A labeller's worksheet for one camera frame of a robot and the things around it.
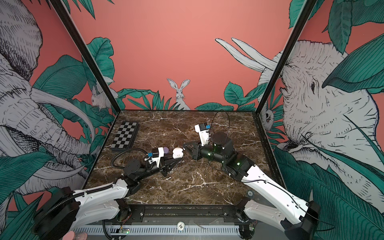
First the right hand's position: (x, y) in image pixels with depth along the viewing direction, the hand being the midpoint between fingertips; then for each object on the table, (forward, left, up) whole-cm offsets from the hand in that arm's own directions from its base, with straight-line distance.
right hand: (182, 146), depth 62 cm
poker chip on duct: (-25, +2, -32) cm, 41 cm away
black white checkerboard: (+26, +43, -29) cm, 58 cm away
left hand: (-1, +2, -7) cm, 8 cm away
